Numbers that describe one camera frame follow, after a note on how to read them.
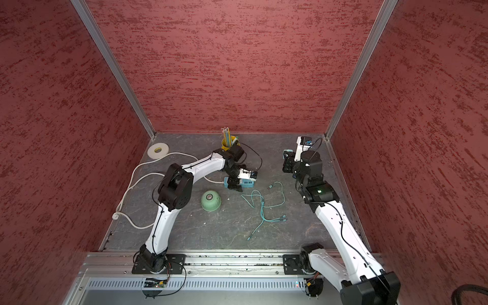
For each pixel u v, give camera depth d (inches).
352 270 15.5
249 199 36.1
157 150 43.6
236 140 40.1
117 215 35.3
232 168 31.2
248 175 33.8
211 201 31.8
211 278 28.7
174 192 22.8
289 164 25.8
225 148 40.5
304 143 24.4
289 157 25.7
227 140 39.8
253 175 33.5
